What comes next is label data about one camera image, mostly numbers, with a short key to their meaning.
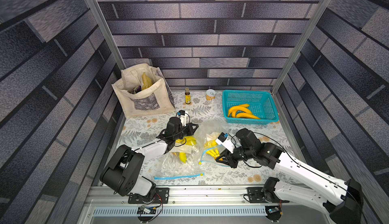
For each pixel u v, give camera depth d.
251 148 0.56
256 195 0.73
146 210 0.71
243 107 1.04
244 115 1.03
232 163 0.61
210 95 1.12
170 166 0.79
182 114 0.79
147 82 0.94
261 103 1.10
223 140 0.63
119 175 0.44
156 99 0.92
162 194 0.74
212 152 0.70
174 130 0.69
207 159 0.72
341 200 0.40
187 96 1.06
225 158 0.65
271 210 0.73
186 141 0.91
